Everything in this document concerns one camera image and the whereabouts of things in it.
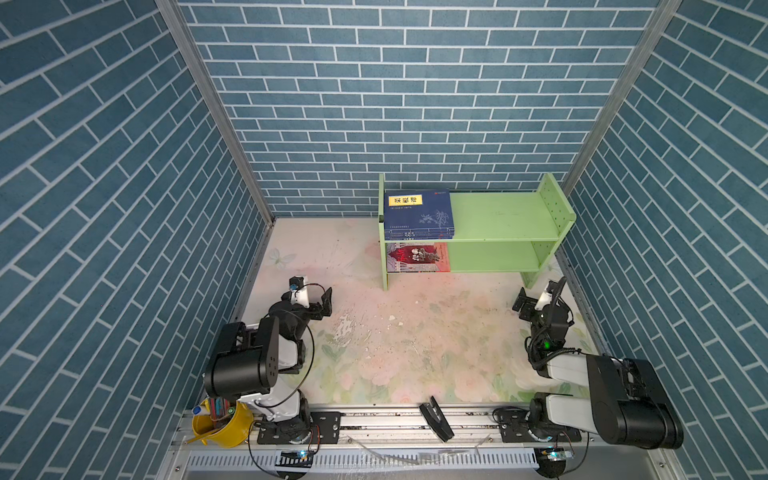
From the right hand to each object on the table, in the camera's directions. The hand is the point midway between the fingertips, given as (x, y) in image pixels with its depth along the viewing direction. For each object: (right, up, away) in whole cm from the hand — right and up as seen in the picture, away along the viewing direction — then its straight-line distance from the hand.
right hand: (538, 290), depth 89 cm
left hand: (-67, 0, +3) cm, 67 cm away
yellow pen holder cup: (-79, -27, -25) cm, 87 cm away
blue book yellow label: (-37, +22, -10) cm, 44 cm away
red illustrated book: (-36, +10, +5) cm, 38 cm away
